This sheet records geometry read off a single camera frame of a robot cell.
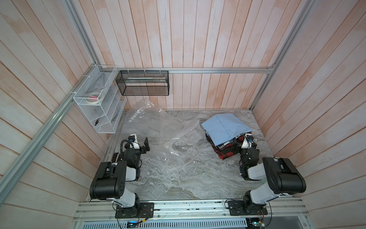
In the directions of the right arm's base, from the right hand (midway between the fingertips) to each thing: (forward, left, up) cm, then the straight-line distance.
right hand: (241, 136), depth 90 cm
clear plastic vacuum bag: (+2, +41, -10) cm, 42 cm away
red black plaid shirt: (-7, +8, -4) cm, 12 cm away
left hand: (-3, +66, 0) cm, 66 cm away
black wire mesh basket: (+37, +68, +16) cm, 79 cm away
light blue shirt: (+6, +10, +2) cm, 12 cm away
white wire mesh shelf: (-1, +82, +20) cm, 84 cm away
